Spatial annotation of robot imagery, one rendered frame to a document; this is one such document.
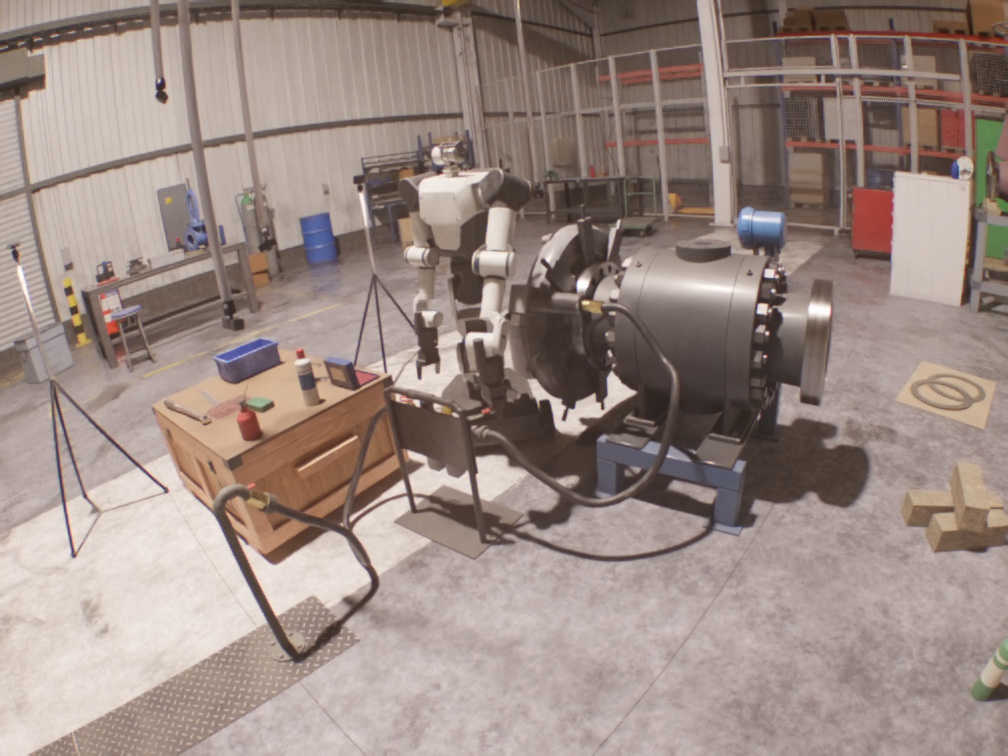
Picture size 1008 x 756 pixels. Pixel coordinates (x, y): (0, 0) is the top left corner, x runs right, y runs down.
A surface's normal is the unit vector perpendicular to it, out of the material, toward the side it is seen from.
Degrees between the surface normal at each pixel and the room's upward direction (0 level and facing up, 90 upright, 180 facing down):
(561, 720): 0
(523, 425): 90
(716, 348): 83
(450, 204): 94
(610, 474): 90
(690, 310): 61
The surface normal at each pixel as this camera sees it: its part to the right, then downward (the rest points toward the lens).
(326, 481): 0.80, 0.15
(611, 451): -0.59, 0.37
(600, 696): -0.11, -0.91
